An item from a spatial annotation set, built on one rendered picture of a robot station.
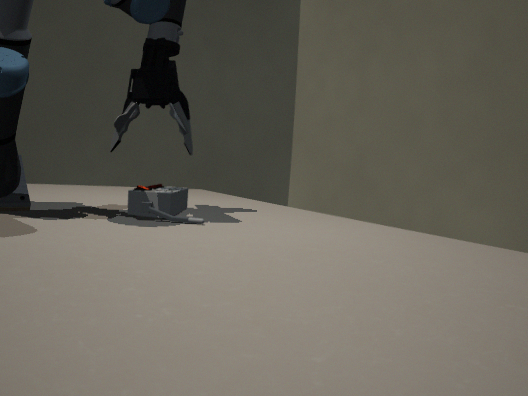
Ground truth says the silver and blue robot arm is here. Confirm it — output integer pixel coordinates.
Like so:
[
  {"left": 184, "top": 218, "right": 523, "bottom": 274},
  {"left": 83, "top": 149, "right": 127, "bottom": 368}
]
[{"left": 0, "top": 0, "right": 186, "bottom": 198}]

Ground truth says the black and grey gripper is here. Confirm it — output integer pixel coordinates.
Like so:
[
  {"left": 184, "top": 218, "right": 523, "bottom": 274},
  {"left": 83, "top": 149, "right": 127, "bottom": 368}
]
[{"left": 110, "top": 38, "right": 193, "bottom": 156}]

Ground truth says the grey power strip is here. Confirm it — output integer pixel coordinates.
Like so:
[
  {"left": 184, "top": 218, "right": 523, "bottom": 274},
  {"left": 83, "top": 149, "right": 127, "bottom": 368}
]
[{"left": 128, "top": 184, "right": 204, "bottom": 224}]

